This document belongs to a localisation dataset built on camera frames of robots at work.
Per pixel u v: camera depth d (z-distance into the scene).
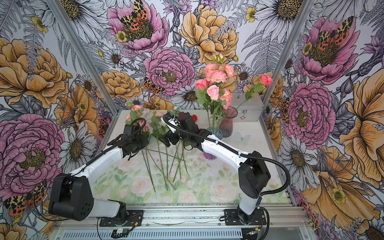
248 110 1.06
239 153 0.48
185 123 0.61
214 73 0.66
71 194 0.42
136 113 0.92
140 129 0.68
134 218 0.74
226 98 0.70
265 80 0.79
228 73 0.69
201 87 0.75
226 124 0.99
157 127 1.09
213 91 0.63
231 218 0.74
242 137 1.06
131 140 0.68
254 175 0.45
